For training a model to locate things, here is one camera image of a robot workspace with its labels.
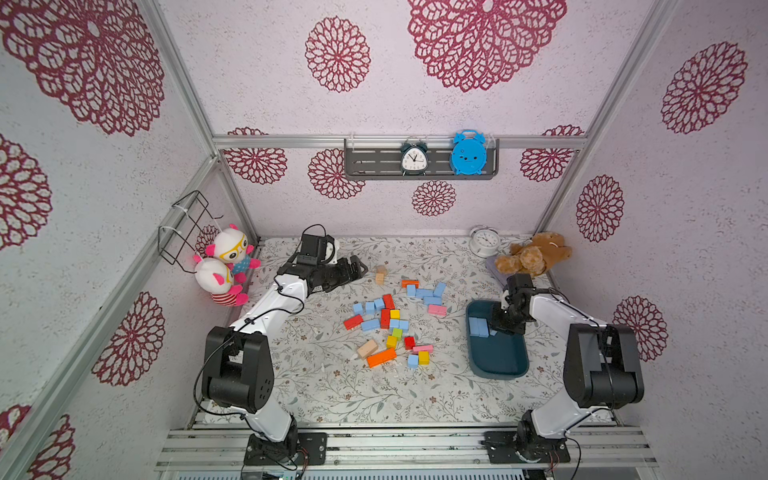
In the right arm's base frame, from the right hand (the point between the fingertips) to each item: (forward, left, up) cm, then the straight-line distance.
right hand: (493, 321), depth 94 cm
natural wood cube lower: (+17, +36, 0) cm, 40 cm away
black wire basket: (+4, +85, +33) cm, 91 cm away
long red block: (+8, +33, -1) cm, 34 cm away
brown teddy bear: (+17, -13, +12) cm, 24 cm away
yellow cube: (+3, +31, -1) cm, 31 cm away
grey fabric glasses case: (+23, -4, 0) cm, 23 cm away
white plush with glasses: (+15, +82, +18) cm, 85 cm away
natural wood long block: (-9, +39, -1) cm, 40 cm away
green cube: (-5, +30, +1) cm, 31 cm away
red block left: (0, +44, -2) cm, 44 cm away
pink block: (+5, +17, -2) cm, 18 cm away
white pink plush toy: (+2, +81, +19) cm, 83 cm away
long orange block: (-12, +35, -2) cm, 37 cm away
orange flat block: (+15, +28, -1) cm, 32 cm away
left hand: (+7, +42, +15) cm, 45 cm away
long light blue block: (-1, +5, -1) cm, 5 cm away
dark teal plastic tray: (-12, 0, +2) cm, 12 cm away
